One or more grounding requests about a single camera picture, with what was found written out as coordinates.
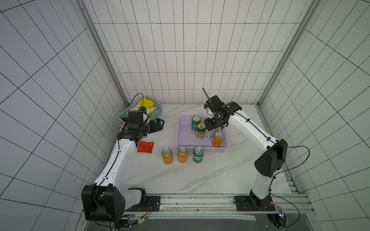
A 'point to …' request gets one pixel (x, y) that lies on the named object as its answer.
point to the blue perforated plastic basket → (151, 115)
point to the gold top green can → (200, 131)
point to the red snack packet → (145, 147)
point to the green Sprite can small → (198, 153)
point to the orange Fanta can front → (182, 154)
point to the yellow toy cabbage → (147, 103)
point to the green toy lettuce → (151, 109)
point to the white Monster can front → (209, 134)
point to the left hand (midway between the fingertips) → (156, 126)
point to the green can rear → (195, 120)
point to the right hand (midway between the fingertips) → (205, 125)
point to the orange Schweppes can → (218, 139)
